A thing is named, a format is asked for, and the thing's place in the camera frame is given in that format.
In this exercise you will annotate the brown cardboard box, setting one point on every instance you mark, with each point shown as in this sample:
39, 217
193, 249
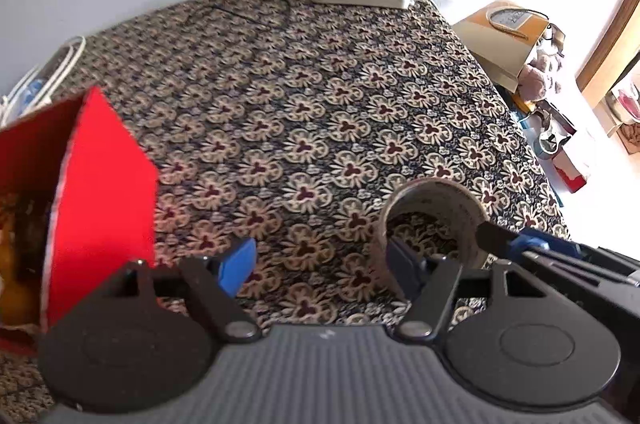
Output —
500, 43

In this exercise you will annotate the floral patterned tablecloth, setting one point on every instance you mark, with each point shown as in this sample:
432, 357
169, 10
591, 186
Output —
300, 103

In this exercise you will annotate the printed tape roll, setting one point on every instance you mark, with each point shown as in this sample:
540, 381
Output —
450, 199

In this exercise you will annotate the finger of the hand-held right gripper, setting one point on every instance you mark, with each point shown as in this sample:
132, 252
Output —
495, 240

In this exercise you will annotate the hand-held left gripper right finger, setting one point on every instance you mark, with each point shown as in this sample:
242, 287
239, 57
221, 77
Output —
405, 265

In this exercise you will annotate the red cardboard box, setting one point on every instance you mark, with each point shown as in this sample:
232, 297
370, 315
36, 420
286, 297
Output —
100, 184

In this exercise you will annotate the red and white small box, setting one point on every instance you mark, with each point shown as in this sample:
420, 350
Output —
572, 168

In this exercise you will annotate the pink plush toy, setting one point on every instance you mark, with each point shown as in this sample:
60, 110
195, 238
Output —
537, 76

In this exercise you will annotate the orange gourd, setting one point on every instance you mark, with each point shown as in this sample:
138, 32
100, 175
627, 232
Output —
20, 284

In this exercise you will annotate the wooden door frame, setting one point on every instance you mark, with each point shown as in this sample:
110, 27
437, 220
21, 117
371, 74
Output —
607, 53

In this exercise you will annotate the metal tape dispenser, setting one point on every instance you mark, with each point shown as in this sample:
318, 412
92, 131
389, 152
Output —
550, 141

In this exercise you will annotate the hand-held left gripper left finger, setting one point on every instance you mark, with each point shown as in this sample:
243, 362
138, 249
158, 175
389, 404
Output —
237, 265

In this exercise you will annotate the dark patterned item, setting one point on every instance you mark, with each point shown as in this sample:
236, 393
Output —
25, 214

